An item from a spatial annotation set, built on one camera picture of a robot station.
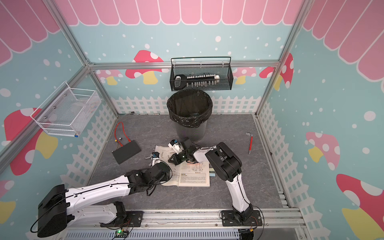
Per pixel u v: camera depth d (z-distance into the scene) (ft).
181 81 2.93
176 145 2.94
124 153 3.21
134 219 2.43
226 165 1.81
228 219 2.42
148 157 3.10
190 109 3.46
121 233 2.38
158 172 1.98
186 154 2.61
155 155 2.38
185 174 2.88
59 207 1.36
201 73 3.07
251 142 3.45
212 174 2.91
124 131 3.47
